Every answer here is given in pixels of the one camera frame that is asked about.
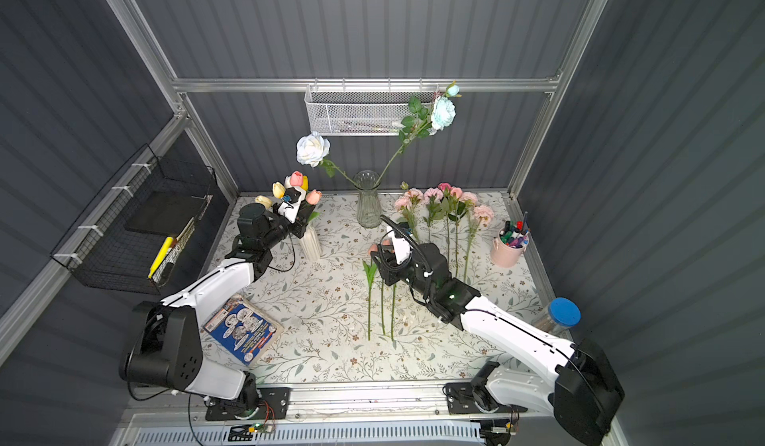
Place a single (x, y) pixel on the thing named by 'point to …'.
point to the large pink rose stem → (465, 200)
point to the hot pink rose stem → (445, 207)
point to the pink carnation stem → (432, 198)
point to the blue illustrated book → (243, 330)
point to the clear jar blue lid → (560, 316)
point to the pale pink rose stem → (482, 213)
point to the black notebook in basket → (165, 213)
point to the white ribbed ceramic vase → (311, 245)
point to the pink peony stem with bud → (406, 202)
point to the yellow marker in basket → (167, 243)
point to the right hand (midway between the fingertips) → (382, 250)
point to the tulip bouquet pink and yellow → (295, 179)
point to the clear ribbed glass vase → (369, 210)
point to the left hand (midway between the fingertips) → (312, 202)
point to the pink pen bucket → (510, 244)
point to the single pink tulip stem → (382, 298)
